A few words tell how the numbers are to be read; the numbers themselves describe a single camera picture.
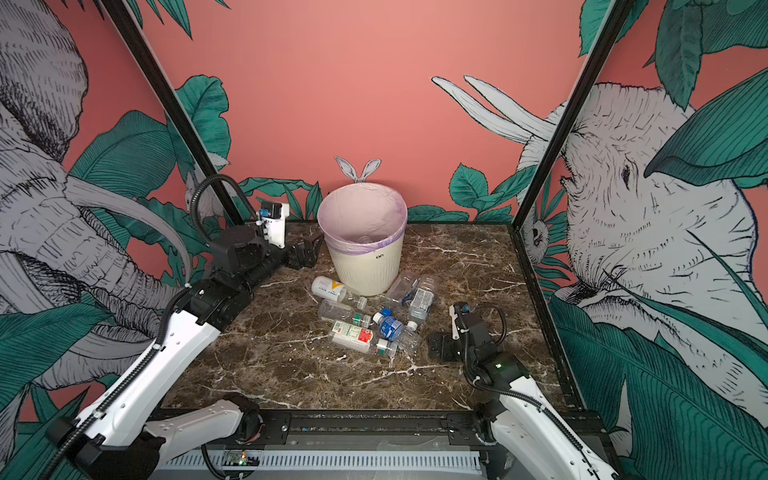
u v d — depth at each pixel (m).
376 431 0.75
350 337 0.84
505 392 0.52
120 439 0.39
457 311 0.74
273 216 0.55
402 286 1.04
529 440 0.56
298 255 0.59
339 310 0.95
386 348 0.87
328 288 0.94
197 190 0.42
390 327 0.86
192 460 0.70
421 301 0.91
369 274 0.88
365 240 1.01
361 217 0.95
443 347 0.71
